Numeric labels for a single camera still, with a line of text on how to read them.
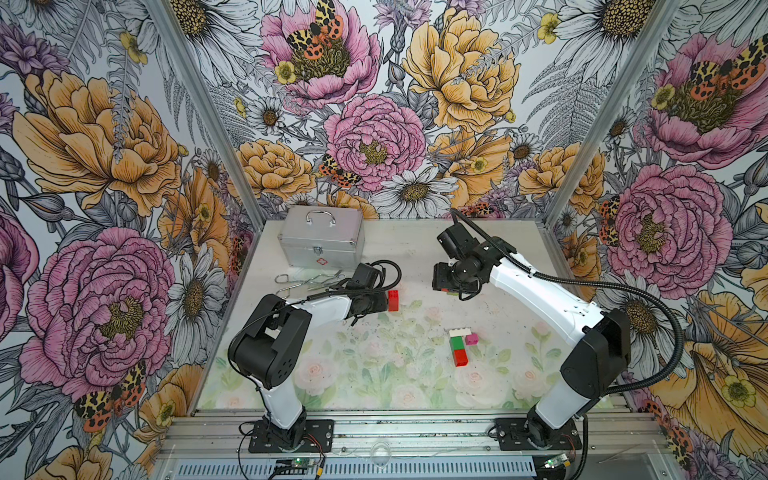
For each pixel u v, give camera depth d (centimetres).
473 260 58
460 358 85
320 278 105
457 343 89
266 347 48
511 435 74
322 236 97
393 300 92
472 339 89
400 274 81
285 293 102
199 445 75
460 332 90
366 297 81
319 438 74
